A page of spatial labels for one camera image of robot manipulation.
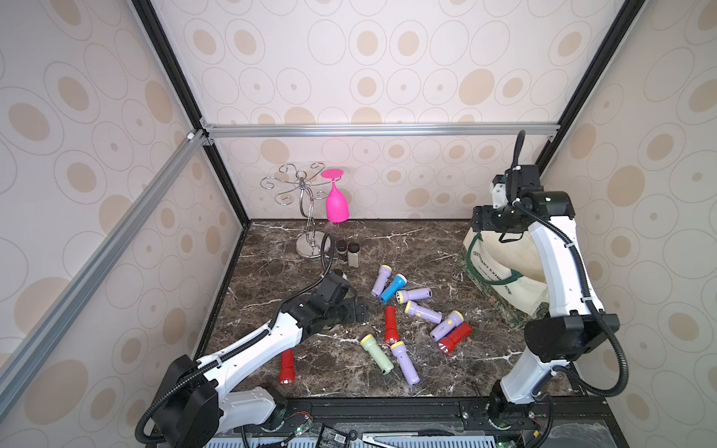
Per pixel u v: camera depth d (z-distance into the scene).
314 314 0.57
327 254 1.08
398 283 0.97
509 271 0.78
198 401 0.38
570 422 0.73
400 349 0.83
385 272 1.00
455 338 0.86
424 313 0.90
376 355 0.82
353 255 1.00
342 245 1.00
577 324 0.43
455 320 0.88
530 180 0.57
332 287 0.61
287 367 0.79
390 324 0.89
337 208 0.93
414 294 0.95
